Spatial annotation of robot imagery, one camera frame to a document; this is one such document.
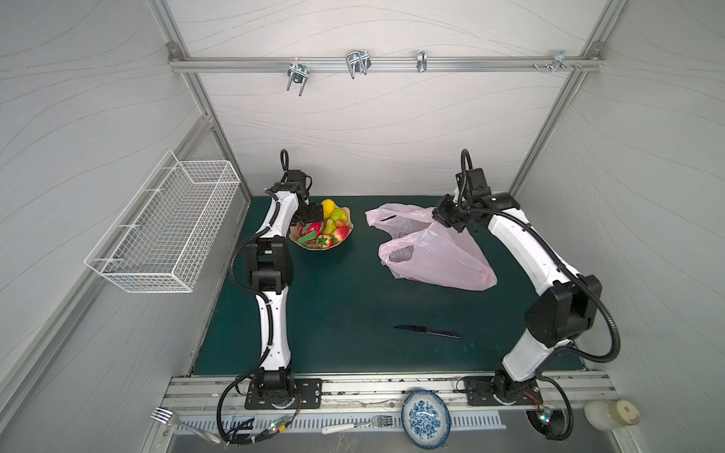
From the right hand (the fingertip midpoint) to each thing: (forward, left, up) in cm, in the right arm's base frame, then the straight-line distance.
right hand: (436, 206), depth 84 cm
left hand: (+7, +42, -14) cm, 45 cm away
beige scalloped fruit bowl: (+3, +49, -17) cm, 52 cm away
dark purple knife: (-28, -3, -28) cm, 40 cm away
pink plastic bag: (-10, +4, -8) cm, 14 cm away
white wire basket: (-21, +71, +8) cm, 74 cm away
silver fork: (-55, +68, -21) cm, 90 cm away
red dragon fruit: (+1, +42, -13) cm, 44 cm away
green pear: (+4, +36, -17) cm, 40 cm away
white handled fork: (-53, +16, -24) cm, 60 cm away
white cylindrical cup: (-49, -39, -18) cm, 65 cm away
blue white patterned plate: (-51, +4, -24) cm, 57 cm away
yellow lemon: (+13, +38, -16) cm, 43 cm away
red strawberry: (-3, +37, -17) cm, 40 cm away
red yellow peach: (+1, +30, -16) cm, 34 cm away
